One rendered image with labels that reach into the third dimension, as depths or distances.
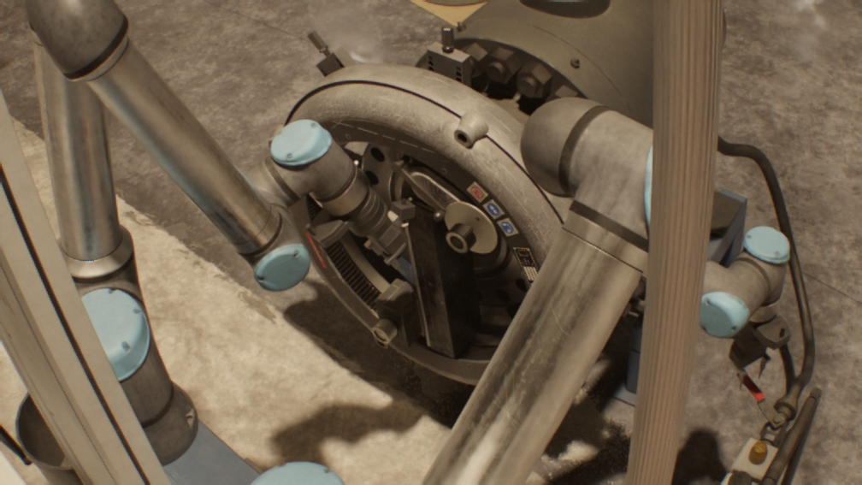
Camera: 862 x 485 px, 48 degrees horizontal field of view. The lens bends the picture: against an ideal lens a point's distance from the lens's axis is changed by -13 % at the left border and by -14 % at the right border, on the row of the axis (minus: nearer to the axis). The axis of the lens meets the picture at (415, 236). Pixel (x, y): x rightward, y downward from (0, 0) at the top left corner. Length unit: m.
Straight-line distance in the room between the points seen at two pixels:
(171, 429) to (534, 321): 0.75
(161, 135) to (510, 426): 0.61
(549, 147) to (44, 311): 0.61
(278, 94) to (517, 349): 2.60
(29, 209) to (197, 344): 1.98
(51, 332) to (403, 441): 1.64
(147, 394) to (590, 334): 0.76
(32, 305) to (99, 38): 0.45
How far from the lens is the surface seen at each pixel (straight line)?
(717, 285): 1.75
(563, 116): 1.26
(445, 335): 2.22
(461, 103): 1.90
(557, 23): 2.27
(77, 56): 1.37
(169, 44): 4.23
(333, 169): 1.76
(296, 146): 1.73
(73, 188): 1.65
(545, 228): 1.89
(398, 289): 2.22
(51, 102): 1.57
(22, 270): 1.01
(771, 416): 2.05
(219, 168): 1.53
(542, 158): 1.27
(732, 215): 2.75
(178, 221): 3.32
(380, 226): 1.87
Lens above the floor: 2.09
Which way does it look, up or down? 43 degrees down
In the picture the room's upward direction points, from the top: 8 degrees counter-clockwise
